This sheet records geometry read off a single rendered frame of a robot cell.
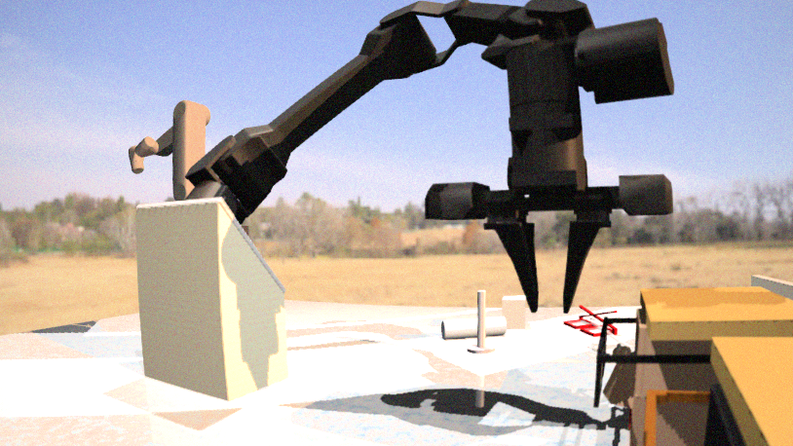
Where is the white cylinder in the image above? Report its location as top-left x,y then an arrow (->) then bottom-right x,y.
441,316 -> 507,339

